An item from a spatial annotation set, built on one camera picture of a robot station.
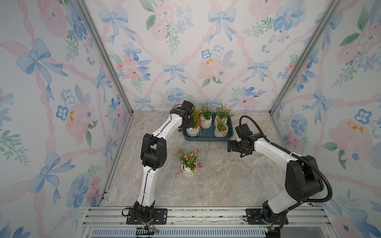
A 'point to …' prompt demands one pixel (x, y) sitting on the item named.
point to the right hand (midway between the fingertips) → (232, 142)
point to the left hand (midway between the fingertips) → (189, 123)
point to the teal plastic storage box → (210, 127)
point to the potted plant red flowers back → (195, 131)
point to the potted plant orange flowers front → (221, 129)
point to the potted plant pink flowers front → (190, 163)
